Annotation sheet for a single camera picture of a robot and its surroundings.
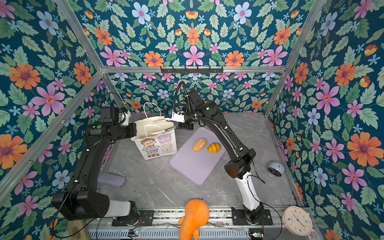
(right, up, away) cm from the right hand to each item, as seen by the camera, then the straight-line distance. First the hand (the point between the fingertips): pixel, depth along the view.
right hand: (178, 118), depth 75 cm
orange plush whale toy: (+10, -44, -8) cm, 46 cm away
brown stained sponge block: (-49, -52, -5) cm, 72 cm away
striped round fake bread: (+20, -18, +20) cm, 33 cm away
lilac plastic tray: (+9, -29, +16) cm, 34 cm away
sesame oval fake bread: (+10, -16, +21) cm, 28 cm away
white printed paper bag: (-12, -10, 0) cm, 15 cm away
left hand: (-21, -4, 0) cm, 22 cm away
